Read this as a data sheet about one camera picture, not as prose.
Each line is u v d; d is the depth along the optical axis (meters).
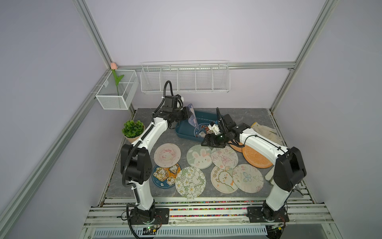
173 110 0.75
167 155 0.96
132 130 0.91
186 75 1.05
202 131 1.07
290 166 0.48
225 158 0.94
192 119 0.88
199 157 0.94
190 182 0.85
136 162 0.49
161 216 0.74
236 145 0.67
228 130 0.66
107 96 0.81
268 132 1.08
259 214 0.74
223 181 0.85
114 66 0.90
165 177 0.87
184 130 1.08
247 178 0.87
